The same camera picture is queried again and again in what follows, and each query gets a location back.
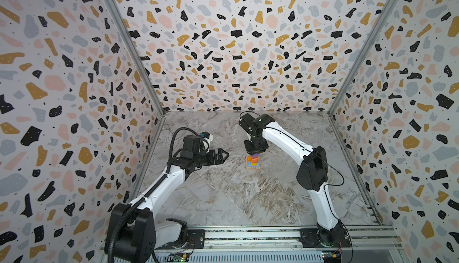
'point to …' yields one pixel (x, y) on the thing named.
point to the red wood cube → (254, 159)
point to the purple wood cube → (255, 155)
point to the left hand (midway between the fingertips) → (221, 153)
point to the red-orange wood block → (254, 164)
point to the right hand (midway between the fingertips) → (249, 150)
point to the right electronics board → (331, 254)
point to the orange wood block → (248, 158)
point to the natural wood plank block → (253, 168)
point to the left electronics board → (178, 257)
